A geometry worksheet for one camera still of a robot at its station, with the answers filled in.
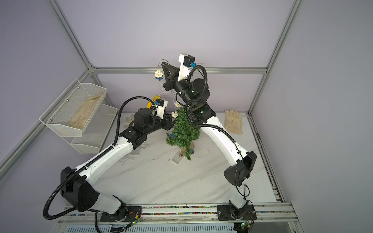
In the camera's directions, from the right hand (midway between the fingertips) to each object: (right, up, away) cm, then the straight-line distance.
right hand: (163, 67), depth 57 cm
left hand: (+2, -19, +19) cm, 27 cm away
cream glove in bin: (-49, -17, +22) cm, 56 cm away
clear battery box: (+2, -45, +39) cm, 59 cm away
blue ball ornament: (0, -29, +24) cm, 38 cm away
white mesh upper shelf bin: (-52, -15, +20) cm, 58 cm away
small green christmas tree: (+8, -27, +18) cm, 33 cm away
